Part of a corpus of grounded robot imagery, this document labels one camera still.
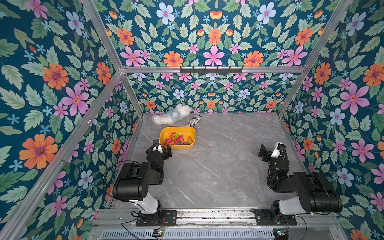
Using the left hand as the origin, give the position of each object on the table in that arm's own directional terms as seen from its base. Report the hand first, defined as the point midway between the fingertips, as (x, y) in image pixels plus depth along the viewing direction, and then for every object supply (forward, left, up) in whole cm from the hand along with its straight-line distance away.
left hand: (160, 144), depth 92 cm
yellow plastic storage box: (+9, -10, -7) cm, 15 cm away
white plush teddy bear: (+22, -9, +4) cm, 24 cm away
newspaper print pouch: (+22, -22, -5) cm, 32 cm away
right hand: (-9, -67, +3) cm, 68 cm away
